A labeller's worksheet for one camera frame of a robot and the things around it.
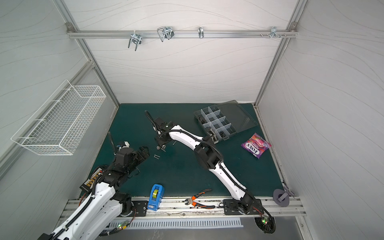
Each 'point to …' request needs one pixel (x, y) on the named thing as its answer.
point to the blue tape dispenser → (157, 194)
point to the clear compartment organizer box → (221, 121)
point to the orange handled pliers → (190, 200)
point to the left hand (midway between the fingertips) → (145, 149)
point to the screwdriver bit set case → (88, 184)
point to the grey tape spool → (281, 197)
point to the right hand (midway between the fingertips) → (163, 137)
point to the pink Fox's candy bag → (256, 145)
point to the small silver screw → (174, 142)
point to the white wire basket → (56, 125)
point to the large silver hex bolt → (214, 137)
